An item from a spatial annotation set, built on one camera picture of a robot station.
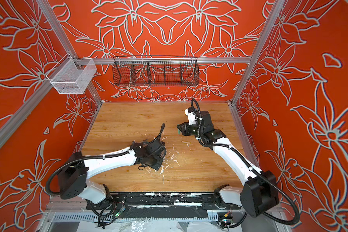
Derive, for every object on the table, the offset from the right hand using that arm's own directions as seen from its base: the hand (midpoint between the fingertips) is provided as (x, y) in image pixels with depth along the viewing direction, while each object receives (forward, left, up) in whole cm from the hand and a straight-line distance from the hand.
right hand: (178, 124), depth 77 cm
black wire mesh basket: (+42, +19, +7) cm, 47 cm away
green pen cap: (-3, 0, -2) cm, 4 cm away
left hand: (-15, +10, -18) cm, 25 cm away
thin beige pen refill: (+2, -5, -22) cm, 23 cm away
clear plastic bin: (+31, +70, +10) cm, 77 cm away
